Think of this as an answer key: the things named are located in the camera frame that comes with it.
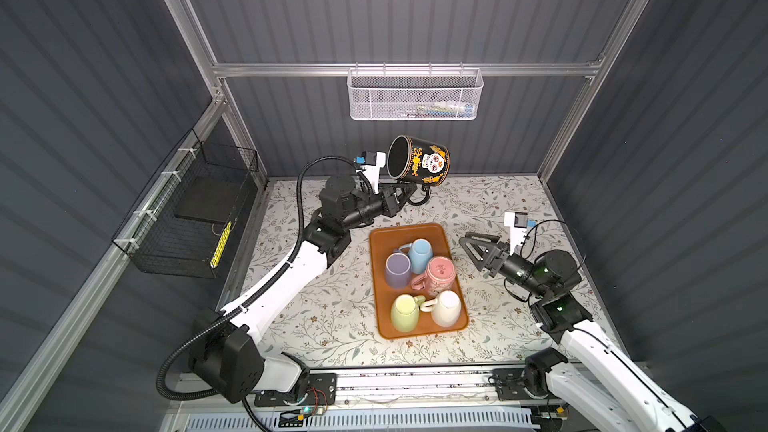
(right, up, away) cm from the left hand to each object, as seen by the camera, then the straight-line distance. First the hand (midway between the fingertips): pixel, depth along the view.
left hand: (416, 185), depth 67 cm
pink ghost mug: (+8, -24, +13) cm, 29 cm away
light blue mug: (+3, -19, +21) cm, 28 cm away
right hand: (+11, -13, -1) cm, 18 cm away
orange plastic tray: (-8, -16, +35) cm, 39 cm away
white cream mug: (+8, -32, +10) cm, 34 cm away
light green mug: (-2, -32, +9) cm, 33 cm away
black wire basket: (-56, -5, +5) cm, 56 cm away
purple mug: (-4, -23, +19) cm, 30 cm away
